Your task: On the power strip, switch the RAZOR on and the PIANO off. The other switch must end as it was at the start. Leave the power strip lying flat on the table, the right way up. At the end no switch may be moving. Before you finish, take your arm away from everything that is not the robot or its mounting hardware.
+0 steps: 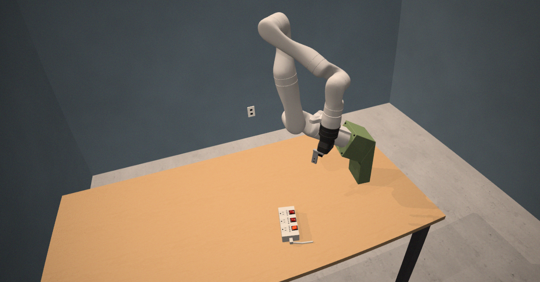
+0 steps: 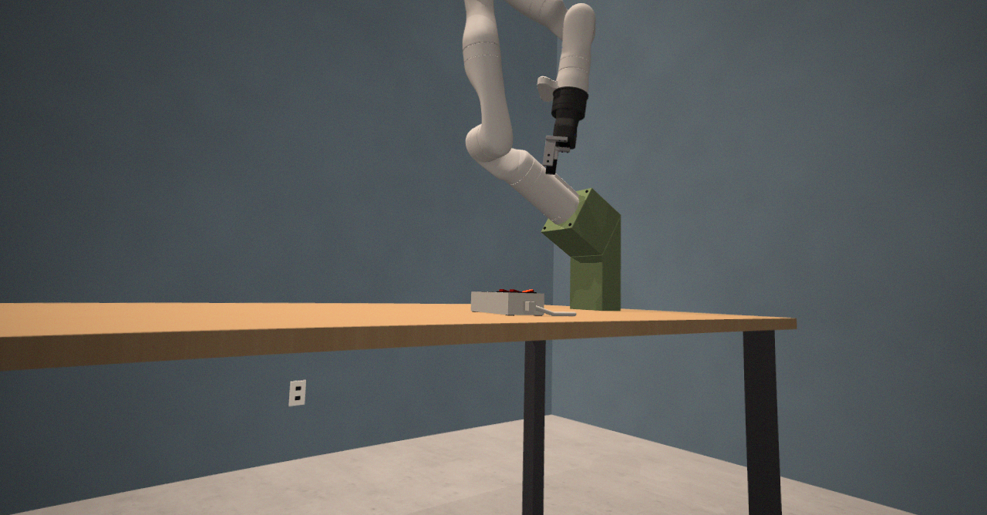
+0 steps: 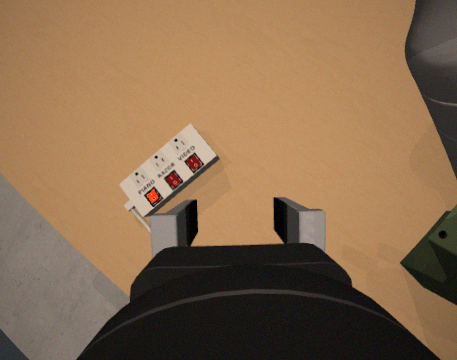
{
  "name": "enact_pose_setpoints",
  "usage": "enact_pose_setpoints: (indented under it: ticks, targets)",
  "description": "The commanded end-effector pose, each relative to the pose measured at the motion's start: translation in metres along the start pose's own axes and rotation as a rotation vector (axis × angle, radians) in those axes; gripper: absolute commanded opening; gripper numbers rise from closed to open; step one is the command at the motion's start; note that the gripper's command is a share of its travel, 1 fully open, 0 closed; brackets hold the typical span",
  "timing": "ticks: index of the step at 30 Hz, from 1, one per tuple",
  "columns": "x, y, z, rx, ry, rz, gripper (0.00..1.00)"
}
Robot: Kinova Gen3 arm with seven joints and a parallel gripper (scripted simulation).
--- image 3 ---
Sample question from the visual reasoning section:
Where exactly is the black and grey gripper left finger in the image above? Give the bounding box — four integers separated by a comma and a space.
150, 200, 198, 259

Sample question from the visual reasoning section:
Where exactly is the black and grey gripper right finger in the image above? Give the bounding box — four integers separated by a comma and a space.
273, 197, 326, 252

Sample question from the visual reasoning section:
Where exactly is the white power strip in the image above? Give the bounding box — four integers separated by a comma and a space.
119, 123, 220, 233

